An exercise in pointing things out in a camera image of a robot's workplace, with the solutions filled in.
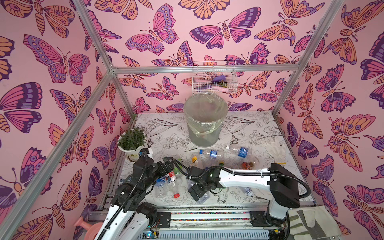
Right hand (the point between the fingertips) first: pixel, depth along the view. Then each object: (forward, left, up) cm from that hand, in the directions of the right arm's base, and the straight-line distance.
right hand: (196, 188), depth 80 cm
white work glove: (+26, -53, -4) cm, 59 cm away
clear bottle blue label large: (-4, -4, -5) cm, 7 cm away
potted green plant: (+20, +37, +14) cm, 44 cm away
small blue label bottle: (+1, +21, -5) cm, 21 cm away
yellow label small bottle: (+16, +1, +1) cm, 16 cm away
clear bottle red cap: (+2, +13, 0) cm, 13 cm away
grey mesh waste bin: (+48, -5, +9) cm, 49 cm away
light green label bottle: (0, +8, +23) cm, 24 cm away
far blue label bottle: (+20, -10, +1) cm, 23 cm away
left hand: (+7, +13, +17) cm, 23 cm away
